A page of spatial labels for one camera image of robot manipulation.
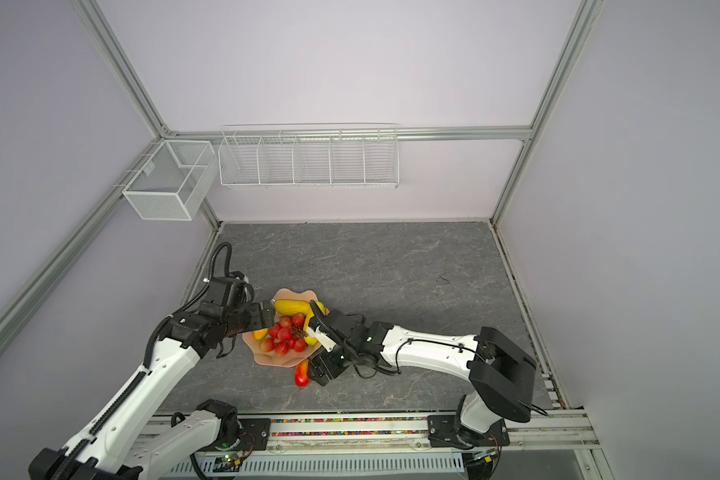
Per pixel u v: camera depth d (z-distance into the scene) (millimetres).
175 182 991
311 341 826
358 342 605
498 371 426
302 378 789
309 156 988
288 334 832
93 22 697
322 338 704
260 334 839
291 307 894
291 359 830
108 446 392
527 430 754
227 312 596
